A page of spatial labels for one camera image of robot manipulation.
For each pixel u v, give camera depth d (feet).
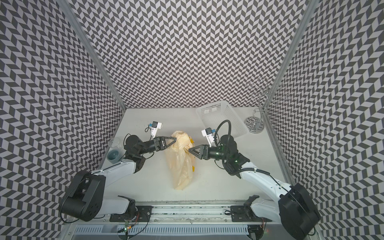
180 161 2.28
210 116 3.68
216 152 2.11
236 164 1.93
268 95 2.71
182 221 2.35
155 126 2.33
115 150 2.93
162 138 2.34
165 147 2.30
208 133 2.22
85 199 1.38
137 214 2.32
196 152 2.43
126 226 2.19
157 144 2.19
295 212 1.29
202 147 2.11
